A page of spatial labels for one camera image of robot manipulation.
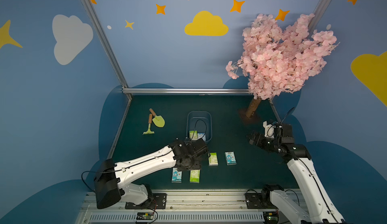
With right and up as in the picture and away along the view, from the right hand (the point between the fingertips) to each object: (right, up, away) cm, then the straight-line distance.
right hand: (255, 137), depth 79 cm
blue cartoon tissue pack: (-11, -14, +9) cm, 20 cm away
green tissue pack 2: (-32, -22, +2) cm, 39 cm away
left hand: (-32, -13, -4) cm, 34 cm away
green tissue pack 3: (-35, -1, +18) cm, 39 cm away
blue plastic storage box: (-28, +7, +24) cm, 38 cm away
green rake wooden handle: (-64, +5, +26) cm, 69 cm away
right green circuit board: (+6, -39, -6) cm, 40 cm away
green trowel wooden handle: (-58, +7, +26) cm, 65 cm away
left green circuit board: (-56, -37, -7) cm, 68 cm away
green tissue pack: (-21, -15, +7) cm, 27 cm away
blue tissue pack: (-42, -21, +1) cm, 47 cm away
